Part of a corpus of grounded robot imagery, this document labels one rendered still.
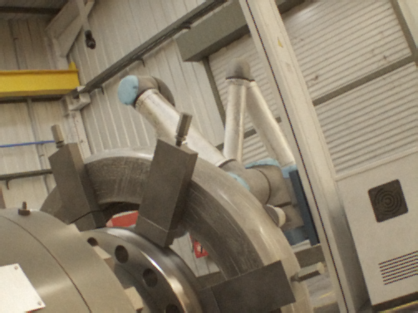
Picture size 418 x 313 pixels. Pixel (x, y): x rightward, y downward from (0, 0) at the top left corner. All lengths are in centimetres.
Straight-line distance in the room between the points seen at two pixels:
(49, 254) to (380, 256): 153
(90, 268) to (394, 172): 147
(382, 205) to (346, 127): 818
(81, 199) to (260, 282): 44
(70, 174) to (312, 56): 954
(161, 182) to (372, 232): 122
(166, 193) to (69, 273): 32
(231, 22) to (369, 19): 260
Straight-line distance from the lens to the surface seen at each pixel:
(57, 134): 135
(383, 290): 226
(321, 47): 1061
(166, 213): 114
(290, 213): 231
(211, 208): 112
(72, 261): 92
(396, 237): 222
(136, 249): 114
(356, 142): 1029
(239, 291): 108
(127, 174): 123
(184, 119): 111
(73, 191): 131
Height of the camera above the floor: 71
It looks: 8 degrees up
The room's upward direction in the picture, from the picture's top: 17 degrees counter-clockwise
